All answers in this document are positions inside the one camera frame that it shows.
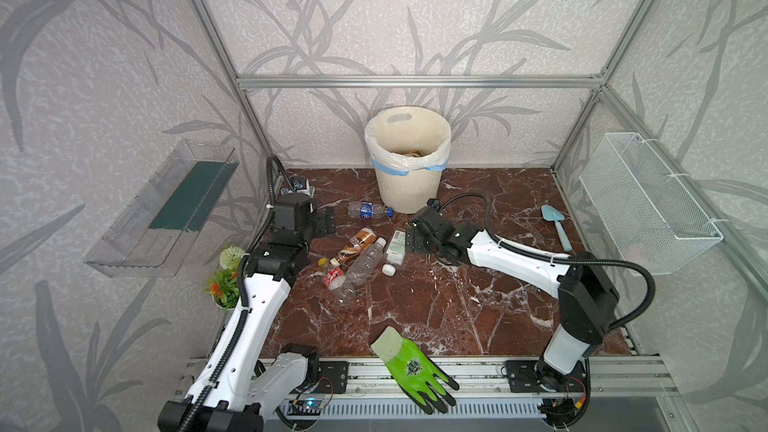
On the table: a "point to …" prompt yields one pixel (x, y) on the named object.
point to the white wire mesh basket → (655, 225)
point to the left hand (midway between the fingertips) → (315, 200)
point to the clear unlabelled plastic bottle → (366, 263)
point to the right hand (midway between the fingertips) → (419, 229)
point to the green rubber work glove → (413, 372)
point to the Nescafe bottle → (354, 246)
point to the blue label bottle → (367, 210)
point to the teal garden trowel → (549, 213)
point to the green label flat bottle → (395, 253)
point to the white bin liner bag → (408, 139)
